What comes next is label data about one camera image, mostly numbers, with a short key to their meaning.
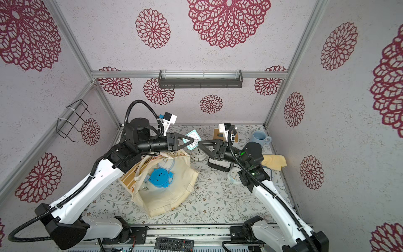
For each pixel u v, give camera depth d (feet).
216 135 3.58
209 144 1.82
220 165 3.11
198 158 3.22
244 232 2.15
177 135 1.79
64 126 2.39
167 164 3.11
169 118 1.85
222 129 1.91
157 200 2.60
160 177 2.95
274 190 1.58
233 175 3.02
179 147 1.80
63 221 1.25
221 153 1.74
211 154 1.76
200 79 3.16
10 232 1.20
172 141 1.72
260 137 3.48
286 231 1.34
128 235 2.24
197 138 1.95
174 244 2.30
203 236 2.48
